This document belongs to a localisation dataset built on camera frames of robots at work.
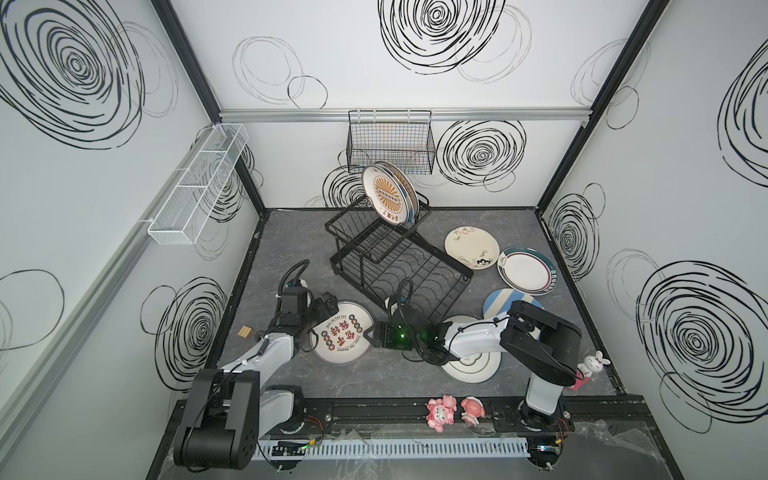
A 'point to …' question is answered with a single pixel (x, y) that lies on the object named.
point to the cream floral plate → (473, 246)
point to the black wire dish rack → (385, 259)
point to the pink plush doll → (440, 411)
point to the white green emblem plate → (475, 369)
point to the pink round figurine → (473, 410)
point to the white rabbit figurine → (593, 364)
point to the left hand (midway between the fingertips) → (329, 302)
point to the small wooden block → (245, 331)
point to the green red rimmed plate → (527, 271)
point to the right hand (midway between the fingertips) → (366, 340)
